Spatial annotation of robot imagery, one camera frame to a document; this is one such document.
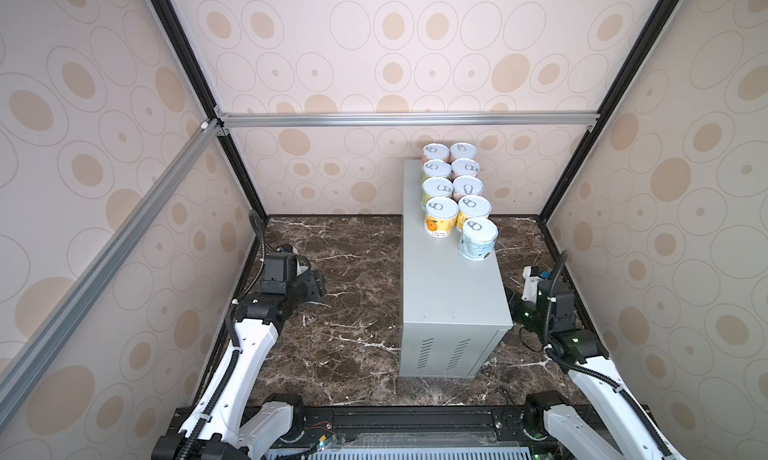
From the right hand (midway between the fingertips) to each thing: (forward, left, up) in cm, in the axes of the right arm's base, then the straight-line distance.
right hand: (498, 293), depth 79 cm
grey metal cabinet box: (-15, +16, +18) cm, 28 cm away
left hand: (+3, +47, +5) cm, 48 cm away
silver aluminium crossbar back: (+64, +21, +16) cm, 69 cm away
